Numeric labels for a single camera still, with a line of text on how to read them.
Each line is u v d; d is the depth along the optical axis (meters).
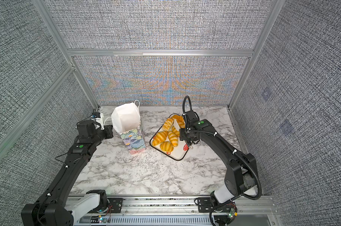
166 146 0.91
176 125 0.86
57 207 0.40
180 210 0.73
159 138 0.95
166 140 0.98
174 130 1.00
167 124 1.03
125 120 0.95
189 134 0.71
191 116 0.65
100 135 0.66
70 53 0.88
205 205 0.73
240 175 0.42
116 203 0.74
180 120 1.05
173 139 0.97
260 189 0.40
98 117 0.68
